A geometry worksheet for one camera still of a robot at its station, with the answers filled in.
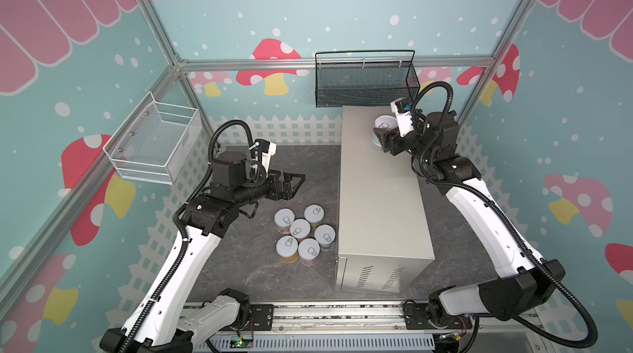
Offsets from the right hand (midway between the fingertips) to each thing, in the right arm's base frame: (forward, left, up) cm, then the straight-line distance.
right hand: (387, 122), depth 70 cm
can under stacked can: (-16, +27, -35) cm, 47 cm away
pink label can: (-12, +33, -34) cm, 49 cm away
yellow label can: (-23, +31, -35) cm, 52 cm away
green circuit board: (-49, +43, -42) cm, 78 cm away
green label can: (-10, +22, -35) cm, 43 cm away
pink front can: (-25, +23, -35) cm, 49 cm away
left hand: (-15, +27, -8) cm, 32 cm away
